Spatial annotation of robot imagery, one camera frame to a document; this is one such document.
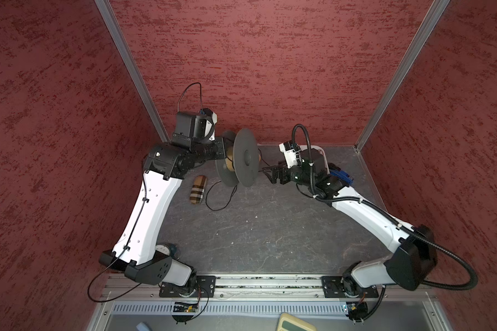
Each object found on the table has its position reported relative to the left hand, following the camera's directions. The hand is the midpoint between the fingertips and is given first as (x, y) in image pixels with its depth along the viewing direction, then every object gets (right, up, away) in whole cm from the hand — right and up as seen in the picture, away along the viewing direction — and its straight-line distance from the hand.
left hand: (225, 150), depth 66 cm
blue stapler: (+55, -11, +39) cm, 68 cm away
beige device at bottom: (+20, -57, 0) cm, 60 cm away
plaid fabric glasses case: (-18, -17, +32) cm, 40 cm away
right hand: (+15, -7, +11) cm, 20 cm away
